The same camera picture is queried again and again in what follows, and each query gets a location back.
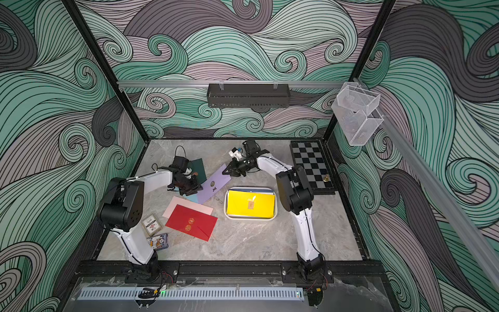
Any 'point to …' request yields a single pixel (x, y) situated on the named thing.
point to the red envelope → (192, 222)
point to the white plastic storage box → (253, 203)
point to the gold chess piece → (326, 179)
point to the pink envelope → (187, 203)
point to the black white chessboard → (311, 155)
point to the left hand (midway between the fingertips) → (201, 186)
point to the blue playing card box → (158, 242)
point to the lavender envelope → (214, 184)
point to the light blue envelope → (191, 197)
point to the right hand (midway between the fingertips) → (225, 173)
